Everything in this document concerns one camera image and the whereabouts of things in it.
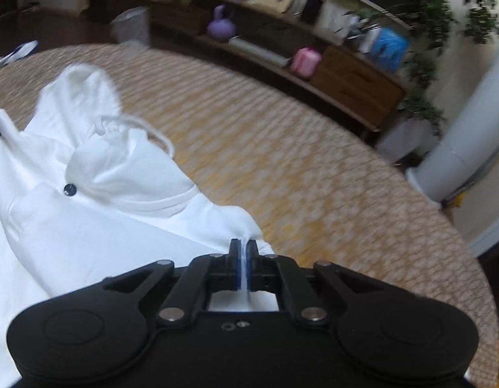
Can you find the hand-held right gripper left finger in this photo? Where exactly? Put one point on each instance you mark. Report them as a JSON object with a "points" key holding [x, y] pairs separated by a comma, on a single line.
{"points": [[234, 268]]}

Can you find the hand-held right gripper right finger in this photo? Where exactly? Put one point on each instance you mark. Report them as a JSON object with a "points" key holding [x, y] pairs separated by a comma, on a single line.
{"points": [[253, 268]]}

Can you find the white hoodie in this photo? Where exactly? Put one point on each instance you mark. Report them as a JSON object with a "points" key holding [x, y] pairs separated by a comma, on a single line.
{"points": [[112, 230]]}

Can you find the pink box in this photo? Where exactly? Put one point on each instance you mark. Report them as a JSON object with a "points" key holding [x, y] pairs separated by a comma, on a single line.
{"points": [[306, 62]]}

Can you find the wooden television cabinet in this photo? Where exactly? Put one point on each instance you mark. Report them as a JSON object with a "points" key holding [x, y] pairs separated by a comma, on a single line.
{"points": [[354, 81]]}

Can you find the long white box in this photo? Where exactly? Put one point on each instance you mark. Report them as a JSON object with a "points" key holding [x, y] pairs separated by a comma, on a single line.
{"points": [[257, 50]]}

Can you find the purple kettlebell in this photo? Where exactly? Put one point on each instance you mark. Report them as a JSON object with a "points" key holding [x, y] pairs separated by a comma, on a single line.
{"points": [[221, 28]]}

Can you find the white tower air conditioner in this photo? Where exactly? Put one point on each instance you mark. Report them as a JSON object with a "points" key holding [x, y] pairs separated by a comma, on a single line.
{"points": [[467, 129]]}

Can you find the blue bag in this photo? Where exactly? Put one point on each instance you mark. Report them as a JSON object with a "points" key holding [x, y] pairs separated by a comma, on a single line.
{"points": [[389, 46]]}

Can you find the white waste bin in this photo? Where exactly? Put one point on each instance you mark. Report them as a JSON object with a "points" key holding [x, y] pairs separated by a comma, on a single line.
{"points": [[130, 26]]}

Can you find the black tablet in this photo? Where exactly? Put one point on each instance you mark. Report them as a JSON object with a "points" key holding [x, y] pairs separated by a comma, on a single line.
{"points": [[312, 10]]}

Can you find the tall green houseplant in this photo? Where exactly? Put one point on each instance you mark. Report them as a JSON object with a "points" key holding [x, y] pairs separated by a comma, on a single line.
{"points": [[431, 20]]}

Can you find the blue and white polo shirt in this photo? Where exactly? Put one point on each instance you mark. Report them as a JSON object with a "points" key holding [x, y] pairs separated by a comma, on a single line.
{"points": [[19, 50]]}

